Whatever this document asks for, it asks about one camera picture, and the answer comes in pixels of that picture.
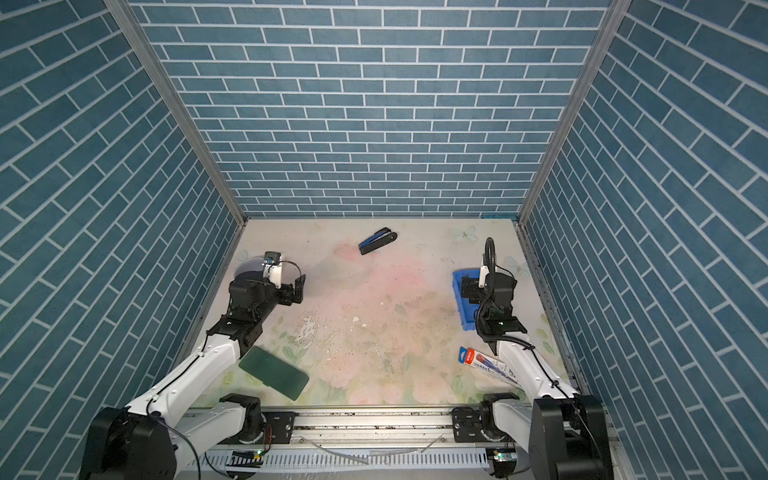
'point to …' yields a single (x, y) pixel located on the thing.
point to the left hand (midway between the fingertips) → (290, 271)
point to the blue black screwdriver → (379, 238)
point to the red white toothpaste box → (487, 364)
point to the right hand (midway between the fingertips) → (483, 270)
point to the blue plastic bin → (467, 310)
